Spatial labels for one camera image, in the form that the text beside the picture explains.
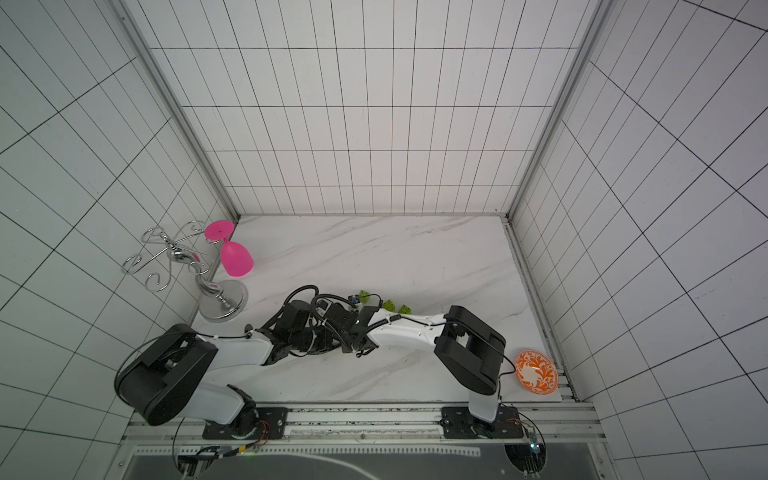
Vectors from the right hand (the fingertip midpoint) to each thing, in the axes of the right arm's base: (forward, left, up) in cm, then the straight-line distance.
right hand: (354, 334), depth 87 cm
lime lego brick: (+4, -4, +17) cm, 18 cm away
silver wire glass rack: (+8, +44, +1) cm, 45 cm away
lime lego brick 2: (+9, -15, 0) cm, 17 cm away
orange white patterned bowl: (-7, -51, 0) cm, 52 cm away
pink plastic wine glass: (+13, +35, +16) cm, 41 cm away
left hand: (-3, +3, -1) cm, 5 cm away
